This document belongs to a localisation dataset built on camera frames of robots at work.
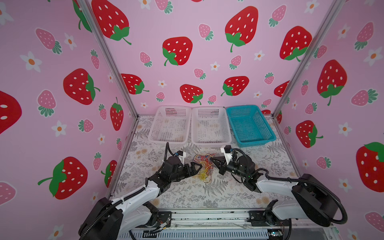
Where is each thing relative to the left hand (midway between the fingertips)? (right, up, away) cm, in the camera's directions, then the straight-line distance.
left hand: (198, 168), depth 80 cm
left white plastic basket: (-21, +25, +34) cm, 48 cm away
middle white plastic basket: (+9, +23, +33) cm, 42 cm away
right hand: (+6, +5, -2) cm, 9 cm away
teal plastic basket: (+40, +24, +34) cm, 58 cm away
